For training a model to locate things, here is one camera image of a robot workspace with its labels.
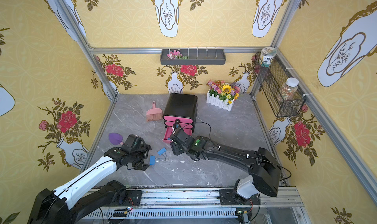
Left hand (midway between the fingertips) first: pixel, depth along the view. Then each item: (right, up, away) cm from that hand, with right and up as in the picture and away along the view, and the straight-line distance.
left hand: (149, 152), depth 84 cm
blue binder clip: (+6, -1, +5) cm, 8 cm away
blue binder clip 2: (+1, -5, +2) cm, 5 cm away
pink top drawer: (+19, +19, +3) cm, 27 cm away
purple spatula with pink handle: (-25, +6, +11) cm, 28 cm away
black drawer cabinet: (+18, +27, +8) cm, 34 cm away
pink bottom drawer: (+9, +9, +11) cm, 17 cm away
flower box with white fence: (+46, +35, +16) cm, 60 cm away
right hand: (+18, +8, -3) cm, 20 cm away
